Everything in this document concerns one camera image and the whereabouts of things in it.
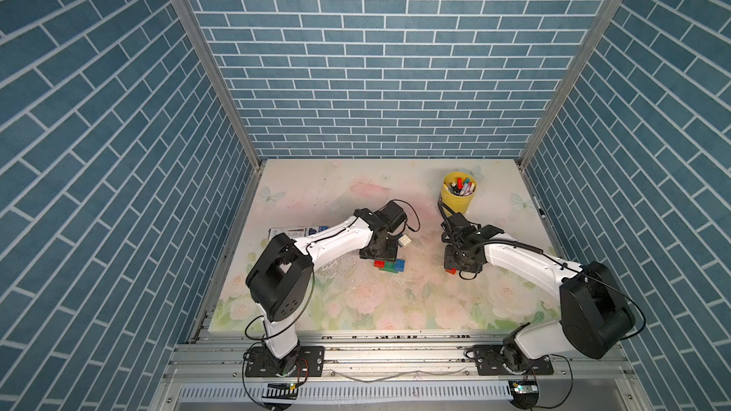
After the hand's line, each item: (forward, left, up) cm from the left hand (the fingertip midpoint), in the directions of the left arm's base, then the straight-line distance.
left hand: (392, 258), depth 87 cm
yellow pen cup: (+23, -23, +5) cm, 33 cm away
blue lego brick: (-1, -3, -3) cm, 4 cm away
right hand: (-1, -20, -2) cm, 20 cm away
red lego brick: (-1, +4, -2) cm, 5 cm away
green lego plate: (-1, +1, -3) cm, 3 cm away
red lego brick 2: (-3, -18, -1) cm, 19 cm away
